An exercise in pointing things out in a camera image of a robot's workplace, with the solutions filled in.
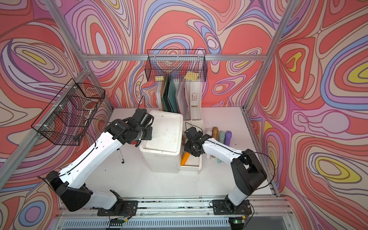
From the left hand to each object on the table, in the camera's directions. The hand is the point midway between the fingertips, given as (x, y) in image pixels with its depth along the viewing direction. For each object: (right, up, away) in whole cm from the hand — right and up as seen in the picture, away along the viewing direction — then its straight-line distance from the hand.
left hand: (149, 132), depth 75 cm
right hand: (+21, -14, +13) cm, 28 cm away
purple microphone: (+49, -4, +24) cm, 55 cm away
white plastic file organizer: (+17, +22, +14) cm, 31 cm away
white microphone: (+36, -2, +26) cm, 45 cm away
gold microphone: (+40, -2, +27) cm, 49 cm away
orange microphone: (+19, -17, +12) cm, 28 cm away
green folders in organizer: (+9, +21, +12) cm, 26 cm away
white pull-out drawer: (+24, -20, +11) cm, 33 cm away
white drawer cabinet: (+8, -9, -8) cm, 15 cm away
